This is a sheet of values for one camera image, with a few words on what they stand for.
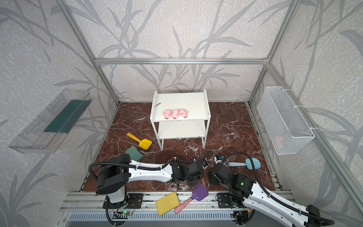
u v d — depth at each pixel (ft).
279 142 2.39
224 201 2.39
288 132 1.99
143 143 3.14
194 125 2.84
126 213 2.31
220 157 2.38
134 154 3.01
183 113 2.21
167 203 2.37
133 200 2.38
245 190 1.73
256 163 3.07
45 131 2.10
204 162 2.31
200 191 2.51
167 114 2.20
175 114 2.20
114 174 1.57
